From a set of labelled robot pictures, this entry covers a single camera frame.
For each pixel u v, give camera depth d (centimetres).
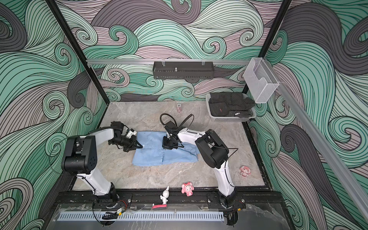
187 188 74
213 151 52
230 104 112
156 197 75
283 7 71
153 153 87
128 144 81
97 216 70
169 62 95
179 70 95
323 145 51
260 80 79
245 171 81
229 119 101
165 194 73
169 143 83
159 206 67
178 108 110
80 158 48
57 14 73
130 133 89
